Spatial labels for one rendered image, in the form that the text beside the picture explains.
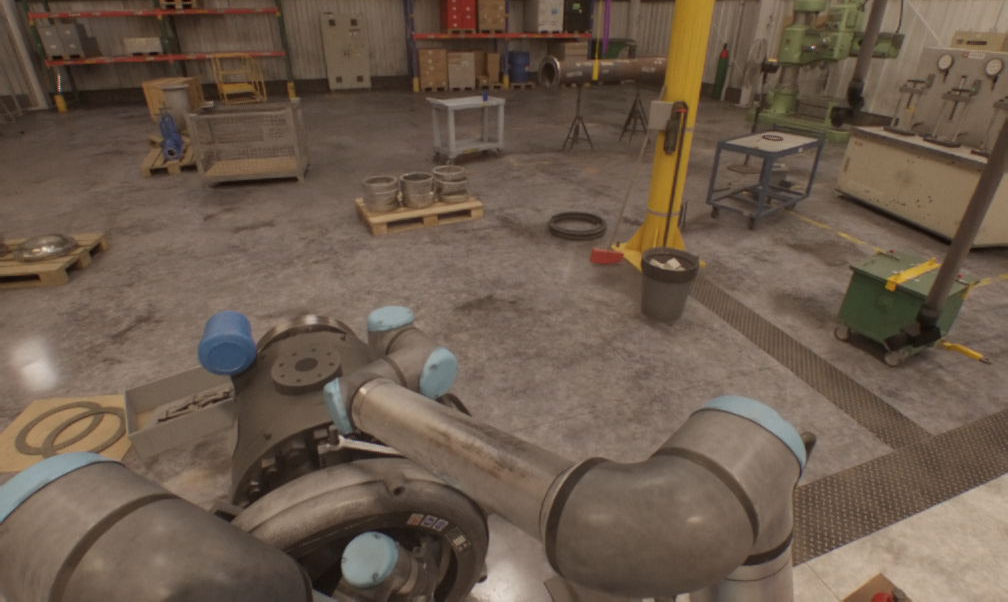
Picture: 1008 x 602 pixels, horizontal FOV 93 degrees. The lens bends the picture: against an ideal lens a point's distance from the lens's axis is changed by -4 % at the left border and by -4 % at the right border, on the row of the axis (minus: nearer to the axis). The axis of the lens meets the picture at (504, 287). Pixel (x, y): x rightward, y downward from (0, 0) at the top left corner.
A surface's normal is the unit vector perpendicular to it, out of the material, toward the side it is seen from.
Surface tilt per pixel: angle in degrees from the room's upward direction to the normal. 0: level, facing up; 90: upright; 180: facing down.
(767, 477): 46
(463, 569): 90
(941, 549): 0
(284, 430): 18
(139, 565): 27
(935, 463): 0
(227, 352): 90
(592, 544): 60
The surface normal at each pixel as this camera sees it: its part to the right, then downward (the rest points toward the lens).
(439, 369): 0.75, 0.34
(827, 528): 0.00, -0.88
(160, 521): 0.34, -0.89
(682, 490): -0.09, -0.75
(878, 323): -0.88, 0.22
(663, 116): -0.44, 0.42
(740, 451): 0.20, -0.74
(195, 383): 0.59, 0.39
